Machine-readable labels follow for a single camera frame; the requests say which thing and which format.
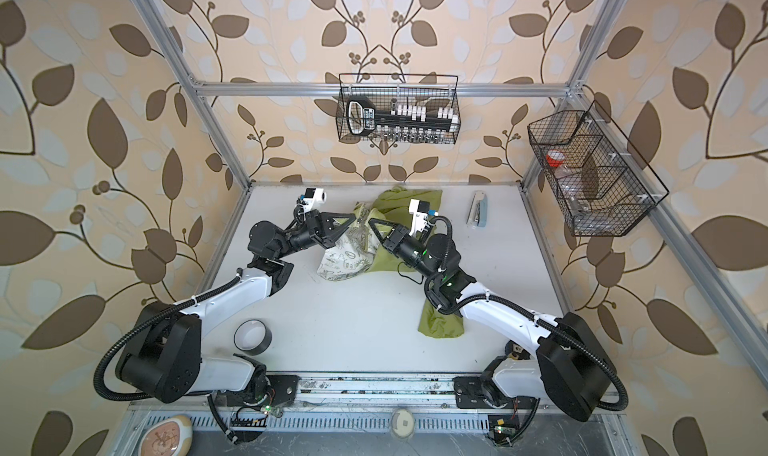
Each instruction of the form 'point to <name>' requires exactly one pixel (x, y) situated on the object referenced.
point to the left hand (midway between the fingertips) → (354, 223)
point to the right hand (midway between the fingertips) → (369, 224)
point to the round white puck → (402, 423)
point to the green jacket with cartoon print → (361, 252)
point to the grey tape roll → (252, 337)
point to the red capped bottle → (555, 157)
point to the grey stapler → (478, 214)
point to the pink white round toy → (172, 436)
